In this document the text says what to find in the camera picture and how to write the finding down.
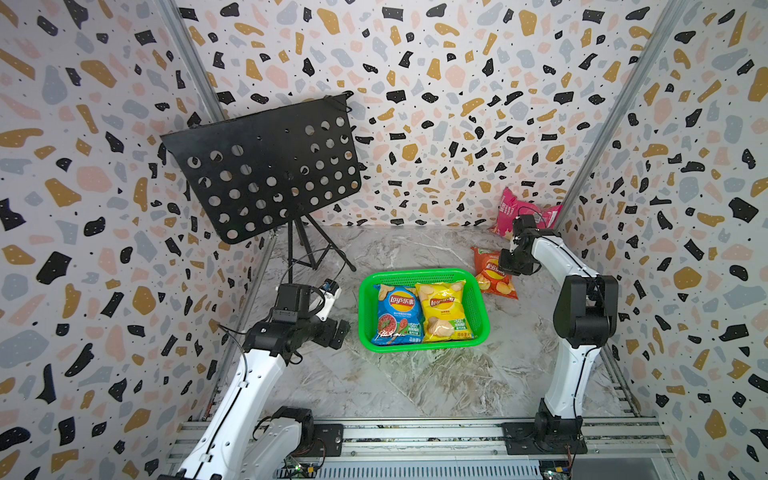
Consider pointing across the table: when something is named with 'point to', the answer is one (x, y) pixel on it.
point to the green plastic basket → (368, 305)
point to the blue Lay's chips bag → (400, 316)
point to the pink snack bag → (510, 208)
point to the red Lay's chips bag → (488, 274)
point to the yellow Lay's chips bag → (443, 311)
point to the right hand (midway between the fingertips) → (507, 267)
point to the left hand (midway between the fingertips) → (334, 319)
